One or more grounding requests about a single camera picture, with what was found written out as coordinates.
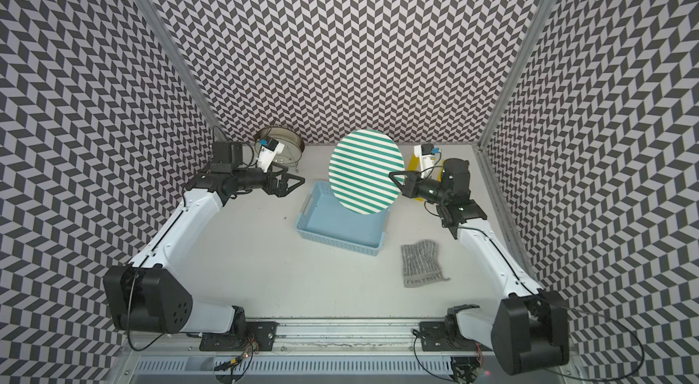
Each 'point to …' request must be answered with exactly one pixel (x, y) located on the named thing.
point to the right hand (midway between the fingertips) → (390, 180)
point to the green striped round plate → (359, 166)
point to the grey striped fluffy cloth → (421, 264)
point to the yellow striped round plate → (413, 165)
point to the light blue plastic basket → (323, 217)
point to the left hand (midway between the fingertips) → (293, 177)
